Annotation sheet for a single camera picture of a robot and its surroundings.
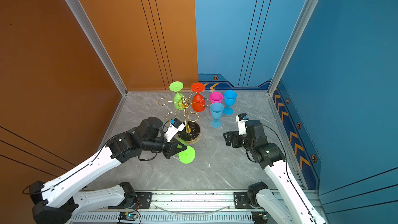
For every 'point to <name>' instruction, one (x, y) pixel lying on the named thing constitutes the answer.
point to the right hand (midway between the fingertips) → (230, 134)
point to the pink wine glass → (215, 97)
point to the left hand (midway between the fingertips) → (186, 147)
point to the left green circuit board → (127, 216)
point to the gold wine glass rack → (191, 131)
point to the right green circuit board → (261, 217)
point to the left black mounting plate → (145, 201)
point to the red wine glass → (198, 102)
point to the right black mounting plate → (241, 200)
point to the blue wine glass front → (216, 110)
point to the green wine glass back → (177, 86)
